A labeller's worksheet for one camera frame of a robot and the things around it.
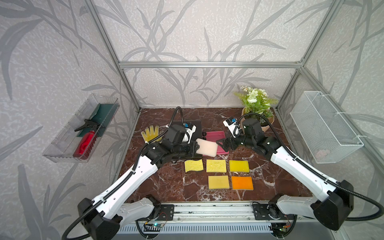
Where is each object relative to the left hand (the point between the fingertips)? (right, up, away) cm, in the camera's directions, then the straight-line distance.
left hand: (200, 147), depth 71 cm
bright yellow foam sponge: (+23, -15, +19) cm, 33 cm away
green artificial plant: (+32, +24, +14) cm, 42 cm away
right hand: (+11, +5, +5) cm, 13 cm away
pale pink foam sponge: (+3, 0, 0) cm, 3 cm away
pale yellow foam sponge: (+10, -22, +13) cm, 28 cm away
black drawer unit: (-1, +12, -5) cm, 13 cm away
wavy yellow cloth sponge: (-5, -14, +18) cm, 23 cm away
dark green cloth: (-49, +16, +4) cm, 52 cm away
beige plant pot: (+40, +10, +22) cm, 47 cm away
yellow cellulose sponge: (+9, -14, +18) cm, 25 cm away
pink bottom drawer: (+10, -1, 0) cm, 10 cm away
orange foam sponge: (+24, -22, +12) cm, 34 cm away
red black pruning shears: (-46, +5, -10) cm, 48 cm away
